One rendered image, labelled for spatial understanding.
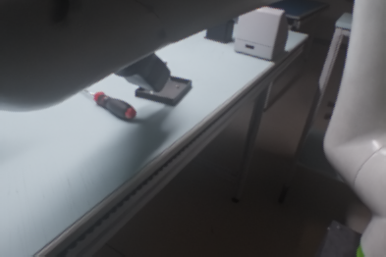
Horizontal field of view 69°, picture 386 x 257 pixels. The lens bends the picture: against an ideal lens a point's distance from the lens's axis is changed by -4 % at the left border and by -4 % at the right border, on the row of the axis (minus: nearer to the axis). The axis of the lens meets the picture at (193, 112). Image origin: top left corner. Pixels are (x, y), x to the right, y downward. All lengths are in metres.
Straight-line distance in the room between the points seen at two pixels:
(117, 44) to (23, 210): 0.24
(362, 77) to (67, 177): 0.43
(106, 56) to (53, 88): 0.04
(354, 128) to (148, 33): 0.41
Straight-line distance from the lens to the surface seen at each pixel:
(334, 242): 0.66
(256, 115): 1.47
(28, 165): 0.41
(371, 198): 0.50
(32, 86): 0.18
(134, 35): 0.16
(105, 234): 0.40
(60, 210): 0.35
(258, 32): 0.90
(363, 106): 0.50
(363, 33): 0.47
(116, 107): 0.48
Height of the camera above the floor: 1.25
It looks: 28 degrees down
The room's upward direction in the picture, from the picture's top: 7 degrees clockwise
